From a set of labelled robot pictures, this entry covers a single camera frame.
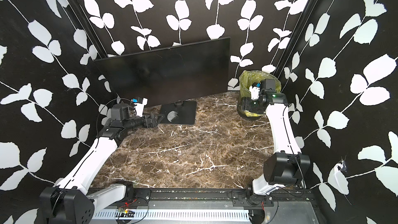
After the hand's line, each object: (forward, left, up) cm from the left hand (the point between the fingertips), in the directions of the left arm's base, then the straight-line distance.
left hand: (157, 113), depth 78 cm
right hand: (+2, -46, +1) cm, 46 cm away
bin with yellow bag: (+24, -51, +1) cm, 57 cm away
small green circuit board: (-39, +15, -22) cm, 47 cm away
